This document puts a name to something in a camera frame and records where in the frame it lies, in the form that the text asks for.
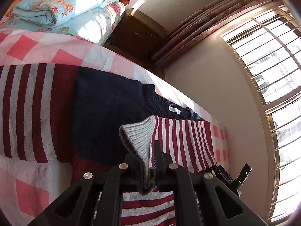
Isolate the red grey striped navy sweater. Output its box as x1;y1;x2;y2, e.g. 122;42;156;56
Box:
0;63;218;226

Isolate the pink white checkered bedsheet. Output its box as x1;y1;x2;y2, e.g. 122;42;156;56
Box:
1;29;229;225

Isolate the barred window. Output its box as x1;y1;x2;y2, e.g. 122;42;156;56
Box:
221;4;300;225

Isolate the pink floral curtain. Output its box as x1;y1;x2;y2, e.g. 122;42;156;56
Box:
152;0;274;68

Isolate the wooden nightstand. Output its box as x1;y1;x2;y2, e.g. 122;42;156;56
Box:
106;9;167;62

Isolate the light blue floral folded quilt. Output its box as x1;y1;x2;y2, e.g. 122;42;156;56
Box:
1;0;125;45

